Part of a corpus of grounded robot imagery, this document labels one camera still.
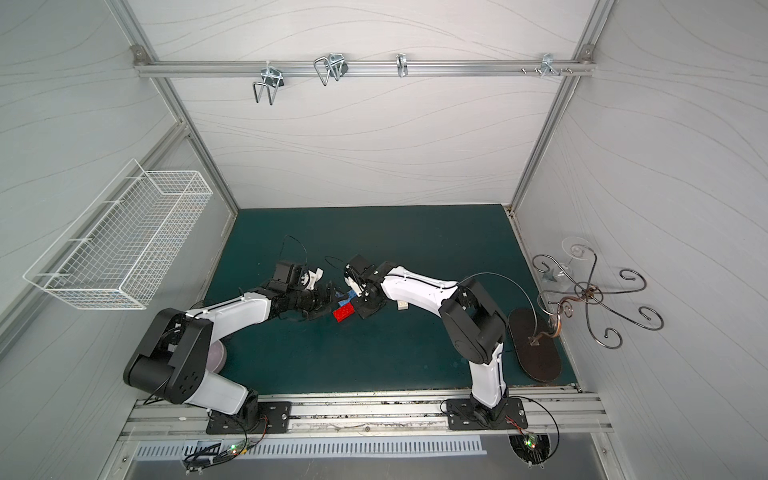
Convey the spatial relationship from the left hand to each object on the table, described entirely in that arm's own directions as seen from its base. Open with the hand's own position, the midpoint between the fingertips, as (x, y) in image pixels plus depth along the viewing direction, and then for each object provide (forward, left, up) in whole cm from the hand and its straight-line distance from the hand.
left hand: (341, 303), depth 87 cm
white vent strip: (-34, +4, -7) cm, 35 cm away
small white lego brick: (+3, -18, -6) cm, 19 cm away
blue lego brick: (-1, -4, +7) cm, 8 cm away
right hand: (0, -7, -2) cm, 7 cm away
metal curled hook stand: (-9, -56, +24) cm, 62 cm away
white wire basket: (-1, +49, +26) cm, 55 cm away
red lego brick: (-1, -1, -3) cm, 3 cm away
